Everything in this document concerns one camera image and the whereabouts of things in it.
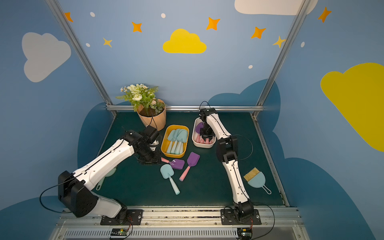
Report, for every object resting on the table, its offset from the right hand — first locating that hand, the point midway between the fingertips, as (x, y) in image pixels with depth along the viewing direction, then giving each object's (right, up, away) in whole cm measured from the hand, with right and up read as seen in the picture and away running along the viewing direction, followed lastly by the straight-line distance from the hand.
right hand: (207, 138), depth 103 cm
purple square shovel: (-1, -2, -2) cm, 3 cm away
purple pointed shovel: (-4, -2, 0) cm, 4 cm away
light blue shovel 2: (-22, +5, +4) cm, 23 cm away
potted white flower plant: (-39, +20, -1) cm, 44 cm away
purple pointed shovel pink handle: (-6, +9, +8) cm, 13 cm away
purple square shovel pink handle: (-11, -14, -8) cm, 19 cm away
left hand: (-29, -10, -24) cm, 39 cm away
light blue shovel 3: (-18, +2, +2) cm, 18 cm away
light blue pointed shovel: (-20, -8, -9) cm, 23 cm away
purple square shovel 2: (+3, -1, -4) cm, 5 cm away
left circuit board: (-46, -43, -31) cm, 71 cm away
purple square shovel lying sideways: (-20, -15, -9) cm, 27 cm away
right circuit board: (+16, -45, -30) cm, 56 cm away
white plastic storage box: (-9, +12, +6) cm, 16 cm away
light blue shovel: (-26, -20, -12) cm, 35 cm away
